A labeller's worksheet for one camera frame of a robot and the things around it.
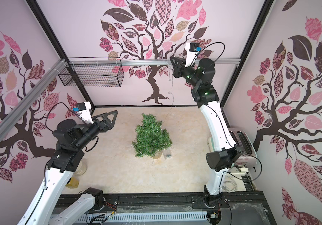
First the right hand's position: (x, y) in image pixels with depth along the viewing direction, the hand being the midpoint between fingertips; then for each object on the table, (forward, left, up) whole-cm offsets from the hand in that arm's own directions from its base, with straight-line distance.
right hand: (171, 55), depth 60 cm
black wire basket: (+27, +43, -23) cm, 55 cm away
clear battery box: (-19, +2, -57) cm, 61 cm away
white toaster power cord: (-38, -34, -56) cm, 75 cm away
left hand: (-18, +27, -19) cm, 38 cm away
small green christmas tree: (-24, +11, -31) cm, 40 cm away
